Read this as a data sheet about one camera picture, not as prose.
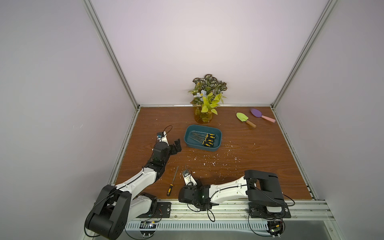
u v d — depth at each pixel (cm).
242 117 114
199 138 100
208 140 97
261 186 49
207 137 99
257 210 73
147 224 72
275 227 70
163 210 73
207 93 96
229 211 74
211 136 98
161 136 76
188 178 71
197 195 61
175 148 79
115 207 41
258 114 114
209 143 97
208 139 97
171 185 81
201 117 110
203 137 100
